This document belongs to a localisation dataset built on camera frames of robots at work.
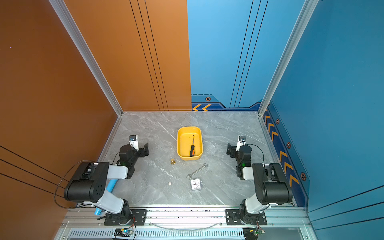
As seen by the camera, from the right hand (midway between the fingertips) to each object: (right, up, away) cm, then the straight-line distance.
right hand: (235, 144), depth 94 cm
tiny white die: (-40, -21, -10) cm, 47 cm away
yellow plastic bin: (-33, +4, +11) cm, 35 cm away
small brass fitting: (-40, -10, -4) cm, 41 cm away
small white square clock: (-25, -21, -12) cm, 35 cm away
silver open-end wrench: (-28, -18, -7) cm, 34 cm away
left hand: (-61, +1, 0) cm, 61 cm away
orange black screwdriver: (-28, -6, 0) cm, 28 cm away
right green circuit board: (+2, -40, -24) cm, 46 cm away
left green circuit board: (-58, -39, -24) cm, 74 cm away
